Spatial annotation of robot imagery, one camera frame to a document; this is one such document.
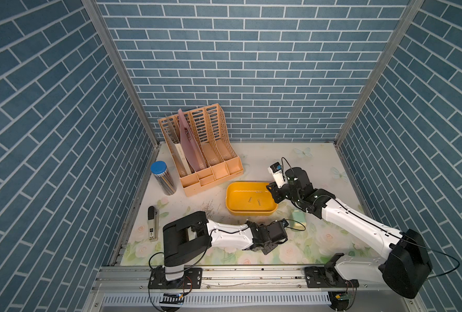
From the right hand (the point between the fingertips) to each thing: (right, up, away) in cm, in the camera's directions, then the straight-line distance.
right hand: (270, 185), depth 82 cm
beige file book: (-38, +10, +6) cm, 40 cm away
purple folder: (-39, +20, +21) cm, 49 cm away
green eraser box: (+13, -14, +2) cm, 19 cm away
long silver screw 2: (-4, -10, +14) cm, 17 cm away
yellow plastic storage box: (-14, -7, +16) cm, 22 cm away
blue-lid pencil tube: (-48, +7, +1) cm, 48 cm away
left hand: (+1, -25, +1) cm, 25 cm away
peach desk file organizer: (-22, +11, +18) cm, 31 cm away
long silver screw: (-8, -9, +14) cm, 19 cm away
